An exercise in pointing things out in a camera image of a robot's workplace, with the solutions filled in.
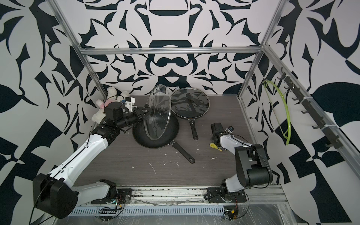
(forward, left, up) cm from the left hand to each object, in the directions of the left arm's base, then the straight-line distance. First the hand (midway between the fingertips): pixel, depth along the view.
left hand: (150, 108), depth 74 cm
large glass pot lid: (-1, -4, -1) cm, 4 cm away
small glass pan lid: (+21, -24, -21) cm, 38 cm away
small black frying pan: (+5, -24, -21) cm, 32 cm away
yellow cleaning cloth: (-11, -36, -25) cm, 46 cm away
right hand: (-4, -41, -28) cm, 50 cm away
